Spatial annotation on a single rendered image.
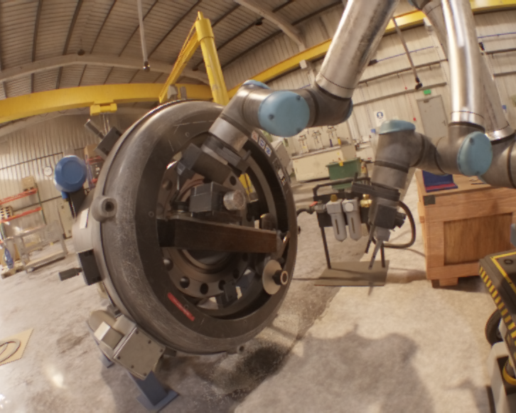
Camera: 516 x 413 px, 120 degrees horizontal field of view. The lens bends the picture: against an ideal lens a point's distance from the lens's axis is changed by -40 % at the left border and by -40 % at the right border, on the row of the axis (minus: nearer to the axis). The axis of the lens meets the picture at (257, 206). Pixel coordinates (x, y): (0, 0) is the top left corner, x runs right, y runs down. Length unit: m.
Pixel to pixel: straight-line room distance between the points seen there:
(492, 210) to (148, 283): 1.28
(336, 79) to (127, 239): 0.51
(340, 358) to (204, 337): 0.56
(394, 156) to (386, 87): 10.85
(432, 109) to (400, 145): 10.52
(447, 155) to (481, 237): 0.77
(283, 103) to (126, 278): 0.44
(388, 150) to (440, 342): 0.74
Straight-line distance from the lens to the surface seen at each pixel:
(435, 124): 11.07
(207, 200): 0.53
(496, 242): 1.33
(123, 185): 0.50
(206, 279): 0.76
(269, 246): 0.76
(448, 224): 1.23
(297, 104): 0.47
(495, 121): 0.85
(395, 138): 0.60
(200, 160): 0.55
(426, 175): 1.34
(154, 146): 0.54
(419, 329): 1.10
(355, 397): 0.88
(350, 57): 0.50
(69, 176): 1.21
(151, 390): 1.03
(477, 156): 0.56
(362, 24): 0.48
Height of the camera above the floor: 0.73
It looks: 8 degrees down
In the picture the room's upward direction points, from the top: 14 degrees counter-clockwise
